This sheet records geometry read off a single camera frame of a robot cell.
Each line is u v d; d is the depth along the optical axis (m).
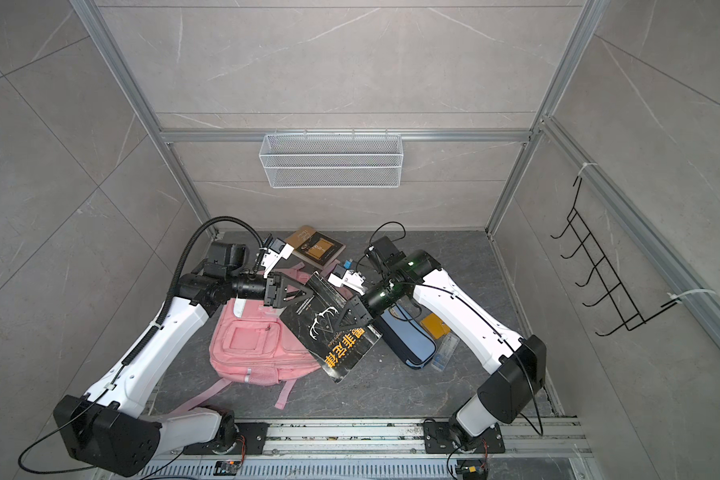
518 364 0.40
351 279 0.64
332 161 1.01
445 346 0.89
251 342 0.84
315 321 0.66
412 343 0.86
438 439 0.73
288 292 0.61
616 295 0.64
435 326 0.90
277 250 0.63
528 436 0.75
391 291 0.59
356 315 0.59
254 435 0.73
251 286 0.60
